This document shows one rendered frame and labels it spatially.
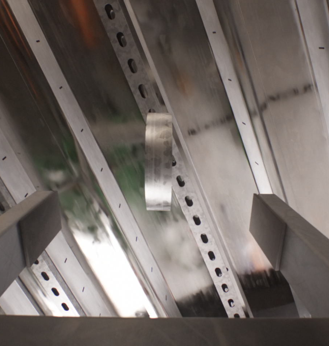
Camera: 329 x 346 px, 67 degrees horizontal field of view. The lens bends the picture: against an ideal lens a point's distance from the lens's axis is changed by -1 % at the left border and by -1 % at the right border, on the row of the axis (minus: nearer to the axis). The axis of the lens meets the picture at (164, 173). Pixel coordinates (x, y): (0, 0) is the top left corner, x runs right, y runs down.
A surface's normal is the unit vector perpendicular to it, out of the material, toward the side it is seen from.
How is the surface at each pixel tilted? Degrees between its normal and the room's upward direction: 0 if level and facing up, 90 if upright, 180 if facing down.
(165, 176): 178
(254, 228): 90
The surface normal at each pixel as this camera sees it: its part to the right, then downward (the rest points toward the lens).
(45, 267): 0.00, 0.27
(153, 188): 0.00, 0.48
